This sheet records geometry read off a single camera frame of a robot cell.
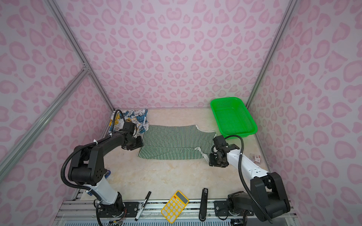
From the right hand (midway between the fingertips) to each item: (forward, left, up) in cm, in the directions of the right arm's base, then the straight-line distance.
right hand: (212, 162), depth 85 cm
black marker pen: (-25, +39, -3) cm, 46 cm away
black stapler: (-23, +6, -1) cm, 24 cm away
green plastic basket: (+42, -22, -7) cm, 48 cm away
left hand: (+13, +46, -1) cm, 48 cm away
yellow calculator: (-23, +21, -3) cm, 32 cm away
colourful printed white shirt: (+38, +54, -3) cm, 66 cm away
